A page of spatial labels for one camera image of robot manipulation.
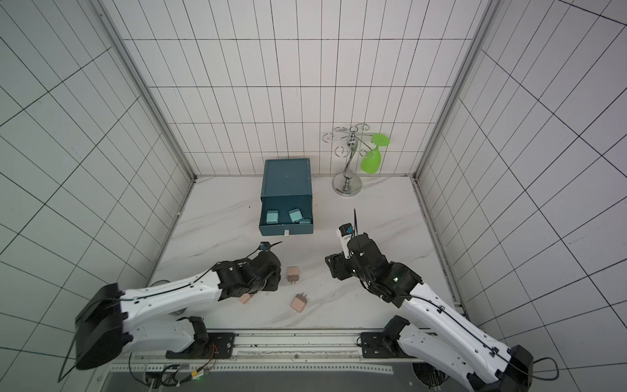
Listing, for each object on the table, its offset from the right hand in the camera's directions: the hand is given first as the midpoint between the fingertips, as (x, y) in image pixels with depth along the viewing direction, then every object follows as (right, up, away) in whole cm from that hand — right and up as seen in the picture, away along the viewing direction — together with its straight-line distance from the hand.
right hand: (326, 258), depth 74 cm
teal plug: (-19, +12, +11) cm, 25 cm away
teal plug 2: (-11, +12, +11) cm, 20 cm away
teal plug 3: (-7, +11, +10) cm, 16 cm away
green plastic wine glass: (+20, +35, +26) cm, 48 cm away
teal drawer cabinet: (-14, +27, +16) cm, 34 cm away
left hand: (-19, -10, +7) cm, 23 cm away
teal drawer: (-15, +17, +12) cm, 25 cm away
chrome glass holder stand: (+12, +25, +42) cm, 50 cm away
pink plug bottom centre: (-9, -17, +7) cm, 20 cm away
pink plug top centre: (-11, -9, +11) cm, 18 cm away
